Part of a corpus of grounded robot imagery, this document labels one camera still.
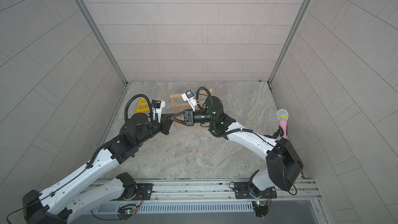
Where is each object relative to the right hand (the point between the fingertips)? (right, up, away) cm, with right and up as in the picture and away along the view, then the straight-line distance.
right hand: (175, 122), depth 64 cm
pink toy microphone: (+47, +2, +3) cm, 47 cm away
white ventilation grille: (-1, -39, +4) cm, 39 cm away
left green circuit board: (-22, -39, +2) cm, 44 cm away
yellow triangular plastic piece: (-29, +3, +38) cm, 48 cm away
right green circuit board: (+38, -40, +4) cm, 55 cm away
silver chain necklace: (+3, -24, +17) cm, 29 cm away
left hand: (+1, +2, +6) cm, 7 cm away
